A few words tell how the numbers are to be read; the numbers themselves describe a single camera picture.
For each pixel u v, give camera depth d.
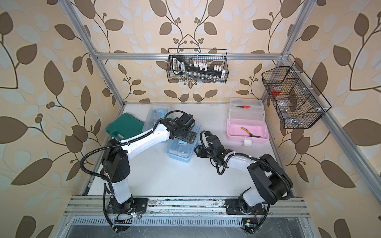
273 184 0.44
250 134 1.01
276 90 0.81
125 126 1.00
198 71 0.85
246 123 1.02
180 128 0.62
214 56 0.91
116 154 0.51
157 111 1.00
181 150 0.80
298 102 0.73
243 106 1.02
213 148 0.70
